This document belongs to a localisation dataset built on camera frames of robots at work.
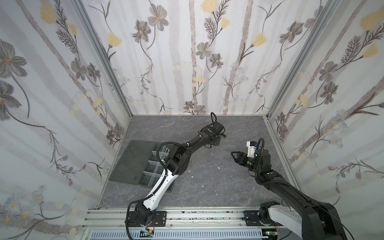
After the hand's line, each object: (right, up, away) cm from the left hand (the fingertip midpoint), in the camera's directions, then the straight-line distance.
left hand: (214, 138), depth 105 cm
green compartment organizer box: (-49, -15, -14) cm, 53 cm away
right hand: (+7, -6, -21) cm, 23 cm away
